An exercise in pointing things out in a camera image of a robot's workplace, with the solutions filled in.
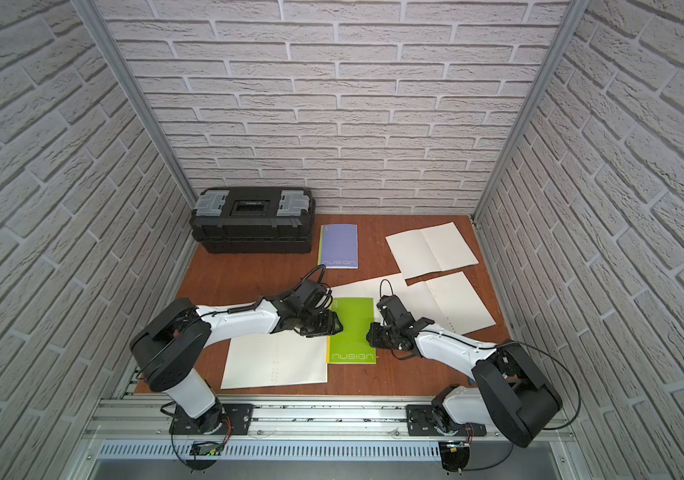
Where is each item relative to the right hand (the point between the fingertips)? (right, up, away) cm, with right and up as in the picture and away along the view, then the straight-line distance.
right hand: (372, 338), depth 88 cm
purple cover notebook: (-11, +27, +23) cm, 38 cm away
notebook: (+24, +26, +22) cm, 42 cm away
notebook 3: (-6, -2, -2) cm, 7 cm away
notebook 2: (+24, +9, +8) cm, 27 cm away
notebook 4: (-28, -5, -4) cm, 29 cm away
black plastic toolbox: (-38, +36, +7) cm, 53 cm away
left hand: (-9, +3, -2) cm, 9 cm away
